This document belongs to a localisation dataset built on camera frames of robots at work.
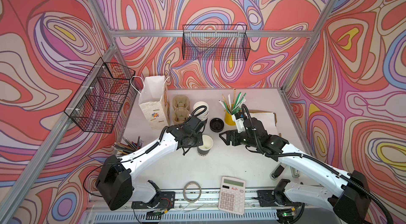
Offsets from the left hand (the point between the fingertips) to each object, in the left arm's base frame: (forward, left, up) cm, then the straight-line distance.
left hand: (203, 142), depth 81 cm
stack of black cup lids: (+16, -8, -8) cm, 19 cm away
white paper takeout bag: (+15, +25, +15) cm, 33 cm away
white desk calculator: (-23, -14, -10) cm, 28 cm away
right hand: (-1, -12, +5) cm, 13 cm away
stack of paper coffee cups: (+15, 0, +3) cm, 15 cm away
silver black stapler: (-12, -38, -8) cm, 40 cm away
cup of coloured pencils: (-3, +39, +1) cm, 39 cm away
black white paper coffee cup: (-3, 0, -1) cm, 4 cm away
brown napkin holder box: (+25, -31, -6) cm, 41 cm away
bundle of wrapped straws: (+21, -19, +4) cm, 29 cm away
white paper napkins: (+19, -41, -8) cm, 46 cm away
